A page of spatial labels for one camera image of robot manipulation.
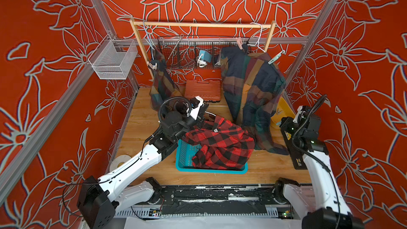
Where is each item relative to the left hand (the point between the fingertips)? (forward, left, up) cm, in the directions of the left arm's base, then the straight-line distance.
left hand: (206, 103), depth 67 cm
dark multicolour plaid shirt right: (+14, -23, -1) cm, 27 cm away
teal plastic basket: (-11, +11, -32) cm, 35 cm away
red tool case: (+35, -2, -29) cm, 46 cm away
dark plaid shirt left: (+12, +22, -3) cm, 25 cm away
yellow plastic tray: (+23, -51, -32) cm, 64 cm away
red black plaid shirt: (-9, -8, -20) cm, 23 cm away
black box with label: (-7, -37, -7) cm, 38 cm away
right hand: (+4, -38, -13) cm, 40 cm away
